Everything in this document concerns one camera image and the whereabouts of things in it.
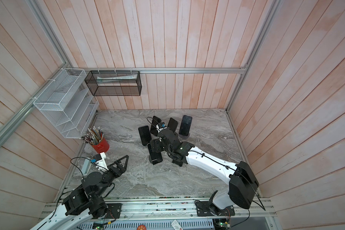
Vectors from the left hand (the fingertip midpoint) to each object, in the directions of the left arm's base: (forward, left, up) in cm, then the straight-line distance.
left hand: (125, 161), depth 72 cm
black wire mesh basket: (+60, +19, +6) cm, 63 cm away
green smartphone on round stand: (+30, -11, -12) cm, 34 cm away
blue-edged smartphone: (+30, -4, -19) cm, 36 cm away
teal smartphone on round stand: (+28, -25, -3) cm, 37 cm away
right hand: (+12, -15, +1) cm, 19 cm away
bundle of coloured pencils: (+16, +22, +1) cm, 27 cm away
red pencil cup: (+15, +21, -11) cm, 28 cm away
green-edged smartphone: (+8, -15, -11) cm, 20 cm away
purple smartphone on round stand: (+31, -34, -8) cm, 47 cm away
